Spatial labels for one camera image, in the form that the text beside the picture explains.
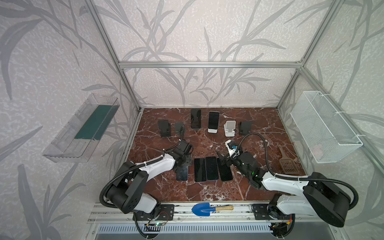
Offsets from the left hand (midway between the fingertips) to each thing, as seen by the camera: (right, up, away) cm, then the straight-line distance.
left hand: (186, 159), depth 91 cm
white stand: (+19, +16, +14) cm, 28 cm away
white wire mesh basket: (+63, +16, -29) cm, 71 cm away
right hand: (+22, +10, -8) cm, 26 cm away
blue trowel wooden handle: (+11, -22, -16) cm, 29 cm away
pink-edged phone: (-2, -7, -7) cm, 10 cm away
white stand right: (+29, +19, +11) cm, 36 cm away
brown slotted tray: (+63, -3, 0) cm, 63 cm away
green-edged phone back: (+18, +24, +11) cm, 32 cm away
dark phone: (+23, -7, -4) cm, 25 cm away
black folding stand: (+40, +19, +12) cm, 45 cm away
